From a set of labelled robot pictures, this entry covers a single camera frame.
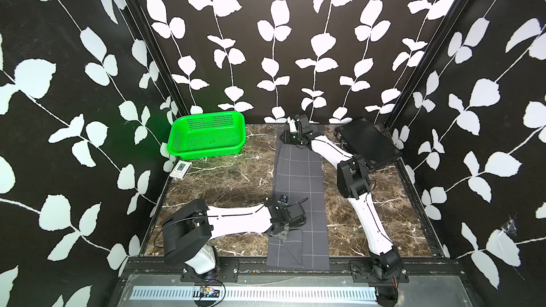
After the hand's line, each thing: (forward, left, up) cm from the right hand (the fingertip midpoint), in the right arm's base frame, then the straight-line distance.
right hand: (279, 133), depth 106 cm
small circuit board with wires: (-66, +23, -8) cm, 70 cm away
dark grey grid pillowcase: (-21, -10, -8) cm, 24 cm away
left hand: (-45, -1, -6) cm, 45 cm away
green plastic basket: (+4, +40, -6) cm, 41 cm away
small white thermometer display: (-19, +46, -5) cm, 50 cm away
